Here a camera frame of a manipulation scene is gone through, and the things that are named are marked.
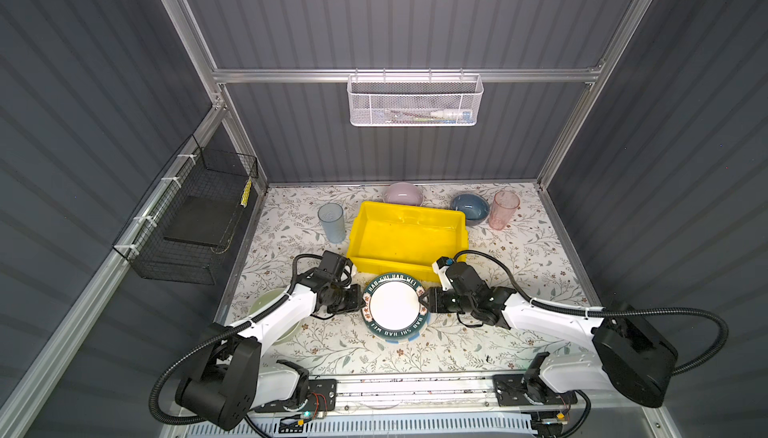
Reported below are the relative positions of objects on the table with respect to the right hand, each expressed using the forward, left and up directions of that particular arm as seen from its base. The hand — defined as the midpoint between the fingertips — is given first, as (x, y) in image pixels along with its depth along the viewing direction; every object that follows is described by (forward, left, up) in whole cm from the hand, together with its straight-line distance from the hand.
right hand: (424, 301), depth 84 cm
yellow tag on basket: (+23, +50, +22) cm, 59 cm away
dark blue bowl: (+37, -21, -2) cm, 42 cm away
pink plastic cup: (+30, -27, +7) cm, 41 cm away
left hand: (0, +18, -1) cm, 18 cm away
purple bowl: (+45, +5, -2) cm, 45 cm away
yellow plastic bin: (+27, +5, -7) cm, 28 cm away
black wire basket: (+6, +58, +27) cm, 64 cm away
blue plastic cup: (+22, +27, +11) cm, 37 cm away
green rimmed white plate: (-2, +9, -3) cm, 10 cm away
